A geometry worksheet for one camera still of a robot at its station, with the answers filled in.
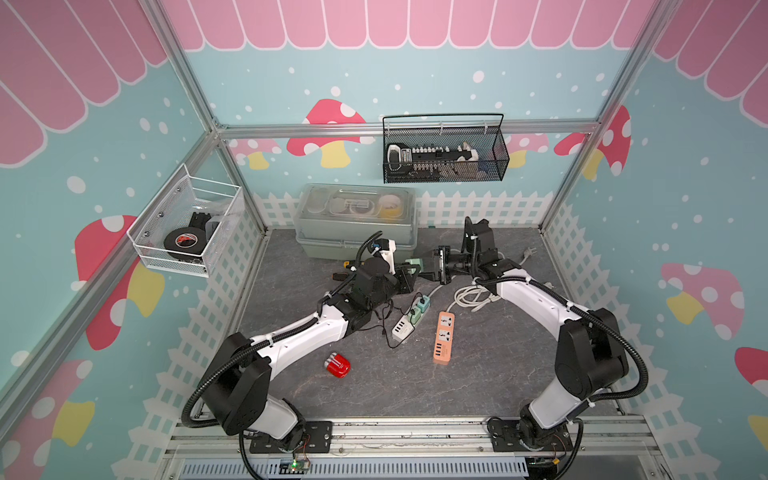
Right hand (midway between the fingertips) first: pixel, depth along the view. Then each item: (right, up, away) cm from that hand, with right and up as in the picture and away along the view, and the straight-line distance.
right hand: (412, 257), depth 79 cm
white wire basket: (-55, +8, -6) cm, 56 cm away
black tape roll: (-54, +4, -9) cm, 55 cm away
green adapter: (+1, -18, +10) cm, 21 cm away
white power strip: (-2, -21, +11) cm, 24 cm away
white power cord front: (+22, -13, +20) cm, 33 cm away
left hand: (+2, -4, +1) cm, 4 cm away
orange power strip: (+10, -24, +9) cm, 28 cm away
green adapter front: (+1, -1, 0) cm, 1 cm away
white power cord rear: (+46, +2, +33) cm, 56 cm away
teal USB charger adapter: (+4, -15, +12) cm, 20 cm away
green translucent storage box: (-25, +12, +19) cm, 34 cm away
